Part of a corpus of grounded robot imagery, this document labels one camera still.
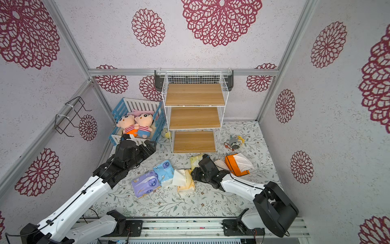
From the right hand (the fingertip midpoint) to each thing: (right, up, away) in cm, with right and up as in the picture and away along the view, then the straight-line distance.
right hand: (195, 174), depth 87 cm
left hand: (-22, +16, -11) cm, 30 cm away
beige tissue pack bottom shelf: (-7, -2, -3) cm, 8 cm away
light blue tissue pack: (-18, +1, +1) cm, 18 cm away
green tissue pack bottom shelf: (-1, +7, +3) cm, 8 cm away
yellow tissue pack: (+15, +5, +3) cm, 16 cm away
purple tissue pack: (-27, -4, -4) cm, 28 cm away
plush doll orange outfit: (-46, +31, +14) cm, 57 cm away
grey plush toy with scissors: (+26, +18, +13) cm, 34 cm away
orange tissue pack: (+25, +6, +1) cm, 26 cm away
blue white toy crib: (-49, +45, +22) cm, 70 cm away
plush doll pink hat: (-34, +33, +13) cm, 49 cm away
